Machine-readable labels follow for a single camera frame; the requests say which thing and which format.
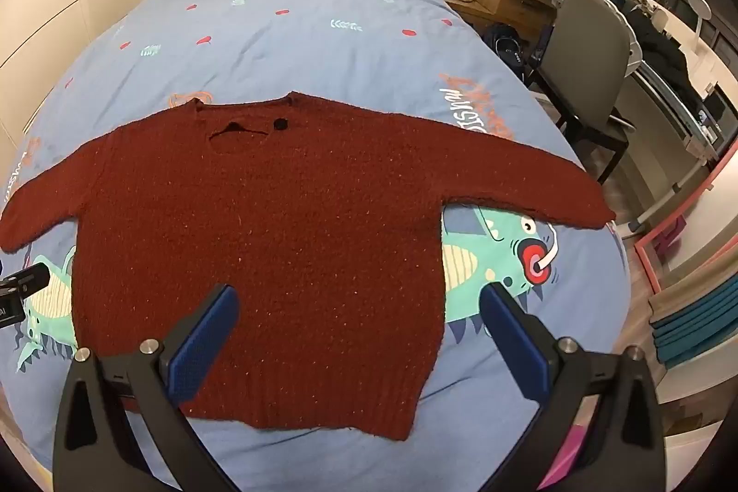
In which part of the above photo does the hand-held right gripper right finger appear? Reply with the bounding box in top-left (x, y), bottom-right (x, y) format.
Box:
top-left (480, 281), bottom-right (681, 492)

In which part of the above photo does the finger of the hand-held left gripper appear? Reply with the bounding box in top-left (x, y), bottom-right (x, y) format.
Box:
top-left (0, 263), bottom-right (52, 328)

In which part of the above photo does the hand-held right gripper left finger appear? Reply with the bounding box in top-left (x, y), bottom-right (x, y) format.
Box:
top-left (53, 285), bottom-right (240, 492)

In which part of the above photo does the dark red knitted sweater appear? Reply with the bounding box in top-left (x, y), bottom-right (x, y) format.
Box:
top-left (0, 91), bottom-right (615, 441)

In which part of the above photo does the stack of teal folded cloths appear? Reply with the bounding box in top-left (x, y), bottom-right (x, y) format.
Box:
top-left (649, 276), bottom-right (738, 369)

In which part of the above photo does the dark backpack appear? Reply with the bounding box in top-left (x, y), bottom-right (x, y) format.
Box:
top-left (480, 22), bottom-right (546, 83)

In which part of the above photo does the grey desk chair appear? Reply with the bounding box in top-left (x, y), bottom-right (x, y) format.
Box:
top-left (527, 0), bottom-right (641, 184)

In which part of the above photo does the white desk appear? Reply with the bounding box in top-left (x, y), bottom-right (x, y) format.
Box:
top-left (600, 0), bottom-right (738, 164)

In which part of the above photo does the black jacket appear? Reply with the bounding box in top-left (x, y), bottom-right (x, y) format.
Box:
top-left (628, 5), bottom-right (707, 92)

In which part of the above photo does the blue dinosaur printed bedsheet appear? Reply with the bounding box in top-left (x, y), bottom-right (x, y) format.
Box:
top-left (0, 0), bottom-right (632, 492)

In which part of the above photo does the white round desk lamp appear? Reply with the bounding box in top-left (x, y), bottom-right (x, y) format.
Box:
top-left (686, 0), bottom-right (714, 60)

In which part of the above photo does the pink frame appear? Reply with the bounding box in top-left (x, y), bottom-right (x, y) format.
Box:
top-left (634, 175), bottom-right (738, 292)

